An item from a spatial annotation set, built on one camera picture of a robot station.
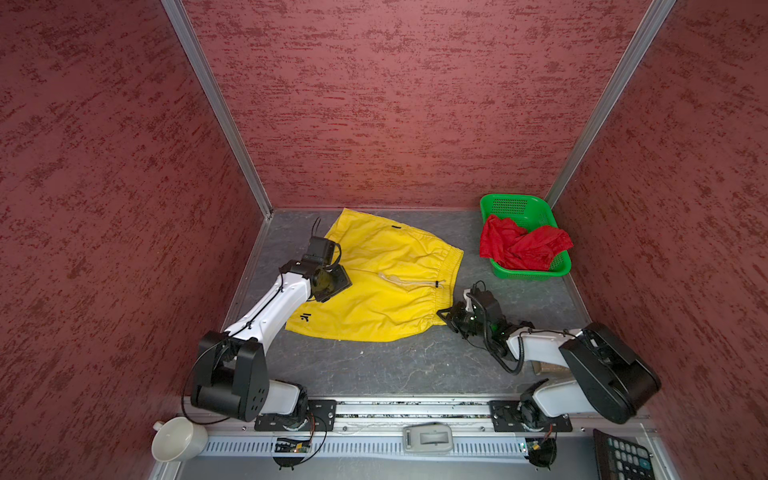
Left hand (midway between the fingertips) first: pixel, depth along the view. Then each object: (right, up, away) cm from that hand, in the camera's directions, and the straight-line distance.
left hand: (343, 290), depth 86 cm
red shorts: (+56, +13, +14) cm, 59 cm away
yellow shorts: (+18, +1, +12) cm, 21 cm away
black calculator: (+68, -36, -19) cm, 79 cm away
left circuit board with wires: (-11, -38, -14) cm, 42 cm away
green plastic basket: (+69, +26, +29) cm, 80 cm away
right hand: (+27, -9, +2) cm, 29 cm away
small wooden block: (+56, -20, -6) cm, 60 cm away
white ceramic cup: (-34, -31, -20) cm, 50 cm away
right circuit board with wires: (+52, -36, -15) cm, 65 cm away
